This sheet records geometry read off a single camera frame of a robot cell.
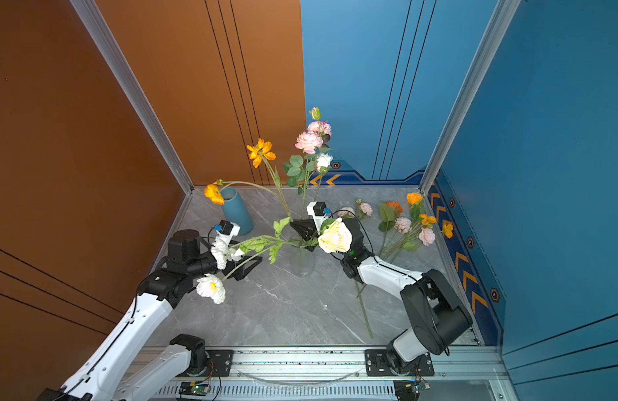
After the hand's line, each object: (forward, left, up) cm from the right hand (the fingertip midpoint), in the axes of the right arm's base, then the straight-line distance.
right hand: (291, 224), depth 76 cm
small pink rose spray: (+23, -28, -20) cm, 41 cm away
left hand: (-7, +11, -3) cm, 14 cm away
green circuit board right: (-39, -34, -27) cm, 58 cm away
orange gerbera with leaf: (+22, -37, -21) cm, 48 cm away
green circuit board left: (-39, +28, -26) cm, 55 cm away
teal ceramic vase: (+15, +23, -11) cm, 30 cm away
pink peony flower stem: (+10, -50, -21) cm, 55 cm away
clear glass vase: (-3, -2, -17) cm, 17 cm away
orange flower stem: (+30, -52, -23) cm, 64 cm away
